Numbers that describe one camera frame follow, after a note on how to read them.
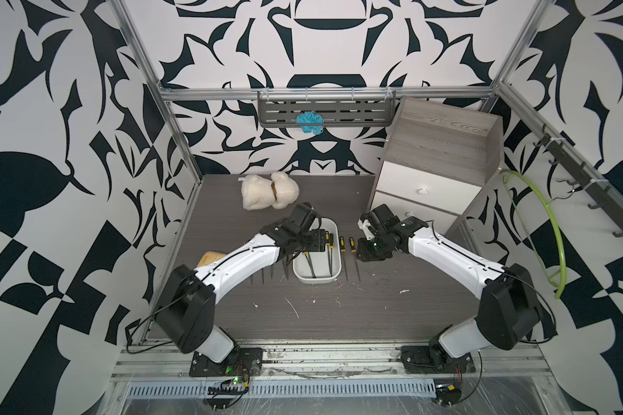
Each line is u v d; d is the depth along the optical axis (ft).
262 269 1.84
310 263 3.08
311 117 2.96
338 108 3.07
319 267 3.02
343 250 3.15
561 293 2.14
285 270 3.01
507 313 1.43
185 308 1.40
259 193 3.26
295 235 2.09
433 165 2.66
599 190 1.95
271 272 3.00
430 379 2.38
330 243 3.22
